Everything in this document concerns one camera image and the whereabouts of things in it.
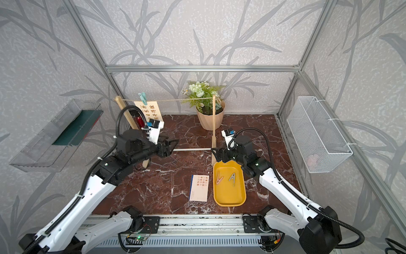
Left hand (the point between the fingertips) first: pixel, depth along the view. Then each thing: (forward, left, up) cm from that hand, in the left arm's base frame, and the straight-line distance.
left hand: (174, 139), depth 67 cm
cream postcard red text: (-10, -10, -32) cm, 35 cm away
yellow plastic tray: (-8, -26, -30) cm, 40 cm away
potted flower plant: (+37, -11, -15) cm, 41 cm away
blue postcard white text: (-9, -5, -32) cm, 34 cm away
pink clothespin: (-6, -20, -30) cm, 37 cm away
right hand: (+3, -19, -10) cm, 22 cm away
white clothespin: (-4, -28, -31) cm, 42 cm away
